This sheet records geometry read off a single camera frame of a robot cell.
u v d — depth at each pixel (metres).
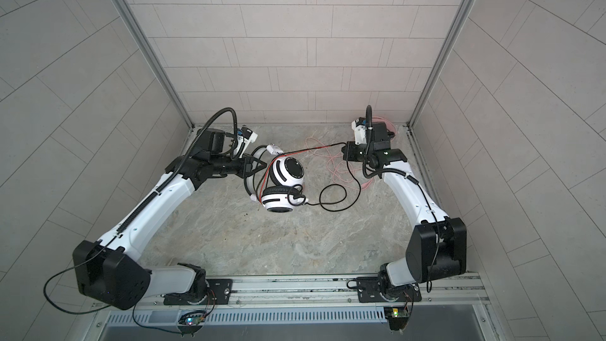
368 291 0.71
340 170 1.00
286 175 0.58
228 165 0.64
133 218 0.43
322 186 0.95
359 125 0.74
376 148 0.62
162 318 0.69
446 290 0.72
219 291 0.71
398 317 0.68
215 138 0.59
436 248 0.39
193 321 0.64
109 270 0.38
